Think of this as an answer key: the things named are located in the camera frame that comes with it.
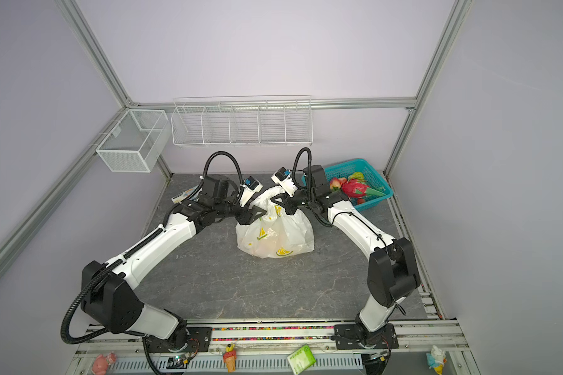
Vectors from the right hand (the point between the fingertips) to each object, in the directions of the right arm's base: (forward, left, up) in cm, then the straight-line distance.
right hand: (273, 199), depth 81 cm
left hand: (-4, +4, 0) cm, 6 cm away
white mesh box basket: (+30, +61, +3) cm, 68 cm away
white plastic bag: (-6, -1, -13) cm, 14 cm away
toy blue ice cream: (-44, -49, -21) cm, 69 cm away
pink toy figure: (-45, +50, -20) cm, 70 cm away
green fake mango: (+29, -38, -17) cm, 51 cm away
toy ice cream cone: (-44, +12, -21) cm, 50 cm away
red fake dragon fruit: (+19, -36, -16) cm, 43 cm away
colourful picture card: (+16, +42, -16) cm, 48 cm away
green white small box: (-44, -9, -20) cm, 50 cm away
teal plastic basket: (+25, -44, -16) cm, 53 cm away
